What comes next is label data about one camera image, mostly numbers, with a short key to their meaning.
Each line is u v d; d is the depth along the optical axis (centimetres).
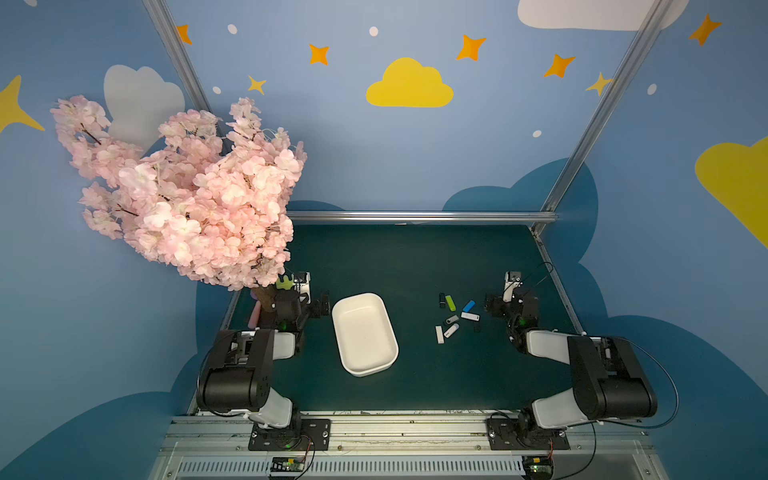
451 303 99
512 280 82
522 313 73
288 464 72
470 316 96
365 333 91
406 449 74
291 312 73
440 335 93
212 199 51
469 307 98
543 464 73
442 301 100
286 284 101
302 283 82
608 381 46
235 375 45
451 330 93
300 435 69
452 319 96
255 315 94
